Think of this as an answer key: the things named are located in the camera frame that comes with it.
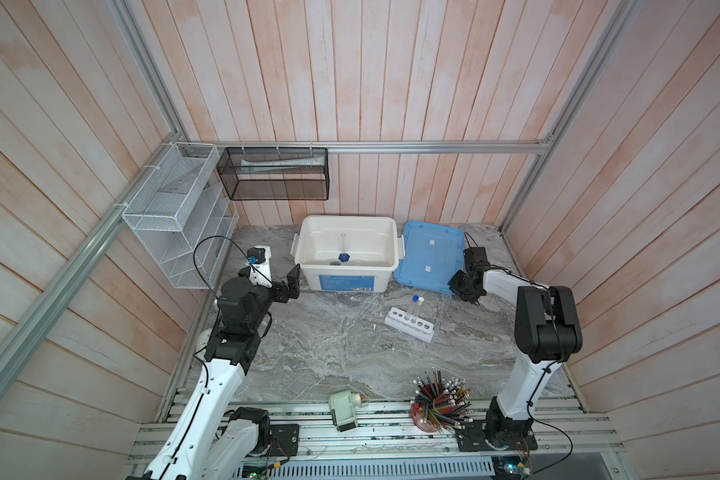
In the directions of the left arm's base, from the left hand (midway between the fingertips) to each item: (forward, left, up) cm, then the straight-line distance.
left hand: (283, 269), depth 75 cm
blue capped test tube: (-2, -35, -11) cm, 37 cm away
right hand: (+12, -53, -26) cm, 60 cm away
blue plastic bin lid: (+28, -49, -28) cm, 63 cm away
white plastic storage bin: (+27, -16, -25) cm, 40 cm away
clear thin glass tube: (+26, -14, -14) cm, 33 cm away
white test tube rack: (-5, -39, -24) cm, 45 cm away
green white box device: (-27, -16, -22) cm, 38 cm away
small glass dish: (+21, -11, -25) cm, 35 cm away
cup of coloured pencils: (-29, -38, -14) cm, 50 cm away
